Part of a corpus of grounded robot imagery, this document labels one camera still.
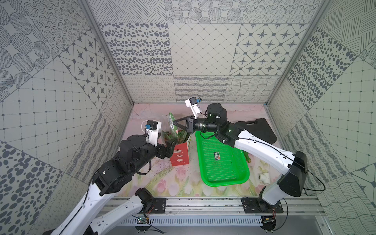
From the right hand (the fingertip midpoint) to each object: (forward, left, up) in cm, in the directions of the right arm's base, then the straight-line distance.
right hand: (174, 124), depth 64 cm
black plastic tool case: (+22, -55, -34) cm, 69 cm away
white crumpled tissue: (-12, -48, -33) cm, 60 cm away
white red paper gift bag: (-4, -1, -23) cm, 24 cm away
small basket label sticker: (+2, -23, -37) cm, 43 cm away
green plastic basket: (-2, -25, -37) cm, 45 cm away
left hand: (-5, +2, 0) cm, 6 cm away
